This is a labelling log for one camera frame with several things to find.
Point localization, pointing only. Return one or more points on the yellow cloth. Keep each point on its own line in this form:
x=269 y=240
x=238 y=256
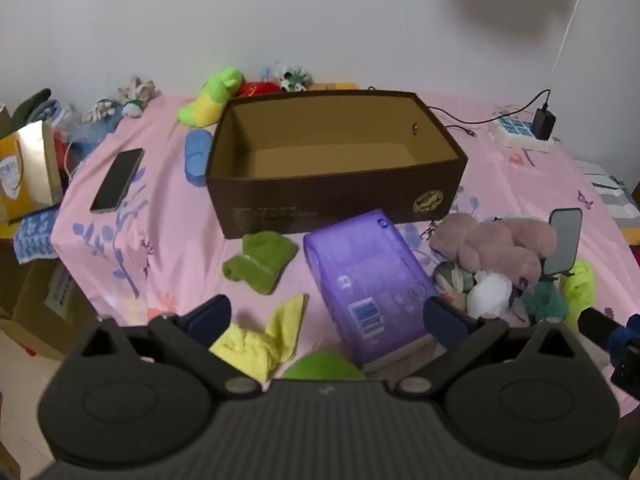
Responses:
x=250 y=347

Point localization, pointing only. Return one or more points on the yellow and green plush toy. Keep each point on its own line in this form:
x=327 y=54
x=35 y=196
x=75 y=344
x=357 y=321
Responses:
x=215 y=95

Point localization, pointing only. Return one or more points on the black smartphone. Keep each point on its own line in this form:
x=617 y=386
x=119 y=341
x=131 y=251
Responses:
x=117 y=180

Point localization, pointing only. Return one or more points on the black charger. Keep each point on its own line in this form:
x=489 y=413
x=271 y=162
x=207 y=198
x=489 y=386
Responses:
x=544 y=122

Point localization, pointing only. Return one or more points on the white power strip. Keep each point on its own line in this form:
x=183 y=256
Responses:
x=515 y=135

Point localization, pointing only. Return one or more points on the grey striped cloth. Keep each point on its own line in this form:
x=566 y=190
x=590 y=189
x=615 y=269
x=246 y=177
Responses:
x=605 y=185

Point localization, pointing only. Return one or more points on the yellow tissue box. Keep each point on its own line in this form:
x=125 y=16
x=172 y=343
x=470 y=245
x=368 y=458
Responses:
x=9 y=175

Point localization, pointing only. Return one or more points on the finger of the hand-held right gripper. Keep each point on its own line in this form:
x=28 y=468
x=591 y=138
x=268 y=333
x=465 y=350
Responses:
x=597 y=324

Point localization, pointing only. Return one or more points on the teal plush toy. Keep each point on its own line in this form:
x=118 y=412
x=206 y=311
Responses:
x=545 y=302

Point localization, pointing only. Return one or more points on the cardboard box on floor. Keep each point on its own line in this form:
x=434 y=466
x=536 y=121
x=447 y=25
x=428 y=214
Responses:
x=45 y=305

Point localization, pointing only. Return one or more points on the neon yellow scrunchie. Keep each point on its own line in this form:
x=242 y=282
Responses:
x=580 y=285

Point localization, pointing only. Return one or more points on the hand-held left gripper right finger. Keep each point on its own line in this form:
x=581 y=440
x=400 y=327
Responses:
x=445 y=317

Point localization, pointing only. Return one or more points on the green fuzzy sock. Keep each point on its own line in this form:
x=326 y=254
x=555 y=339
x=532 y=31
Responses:
x=260 y=260

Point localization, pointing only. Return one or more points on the yellow flat box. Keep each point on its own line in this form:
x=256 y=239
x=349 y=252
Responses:
x=332 y=86

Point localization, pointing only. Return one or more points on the pink plush toy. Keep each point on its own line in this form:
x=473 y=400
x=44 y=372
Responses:
x=495 y=250

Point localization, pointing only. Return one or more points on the small panda plush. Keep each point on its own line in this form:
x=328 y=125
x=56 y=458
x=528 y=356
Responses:
x=292 y=77

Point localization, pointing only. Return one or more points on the purple tissue pack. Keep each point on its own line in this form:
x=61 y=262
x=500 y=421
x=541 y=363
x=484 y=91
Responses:
x=360 y=265

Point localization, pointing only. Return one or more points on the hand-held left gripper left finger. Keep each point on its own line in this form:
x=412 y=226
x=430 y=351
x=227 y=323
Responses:
x=211 y=312

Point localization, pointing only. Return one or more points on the white plush toy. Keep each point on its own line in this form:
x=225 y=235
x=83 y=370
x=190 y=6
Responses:
x=489 y=294

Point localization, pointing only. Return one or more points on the white striped plush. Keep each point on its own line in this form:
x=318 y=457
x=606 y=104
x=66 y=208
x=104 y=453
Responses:
x=100 y=110

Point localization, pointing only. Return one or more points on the gold paper bag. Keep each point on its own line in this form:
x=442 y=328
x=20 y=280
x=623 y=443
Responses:
x=37 y=165

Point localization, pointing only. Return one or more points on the red plush toy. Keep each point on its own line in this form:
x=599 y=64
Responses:
x=255 y=89

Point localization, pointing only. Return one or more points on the dark green cloth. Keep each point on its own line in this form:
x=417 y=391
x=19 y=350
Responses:
x=30 y=105

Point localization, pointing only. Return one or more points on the dark green phone stand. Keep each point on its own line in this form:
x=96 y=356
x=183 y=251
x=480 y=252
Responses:
x=565 y=240

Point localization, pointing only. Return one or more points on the blue patterned towel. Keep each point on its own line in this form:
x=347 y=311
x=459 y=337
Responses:
x=35 y=235

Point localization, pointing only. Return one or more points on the brown cardboard box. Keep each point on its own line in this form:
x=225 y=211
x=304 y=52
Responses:
x=325 y=200

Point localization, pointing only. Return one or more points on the blue slipper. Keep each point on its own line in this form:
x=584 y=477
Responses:
x=196 y=157

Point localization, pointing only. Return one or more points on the pink printed bedsheet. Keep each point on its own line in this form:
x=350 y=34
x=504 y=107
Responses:
x=170 y=250

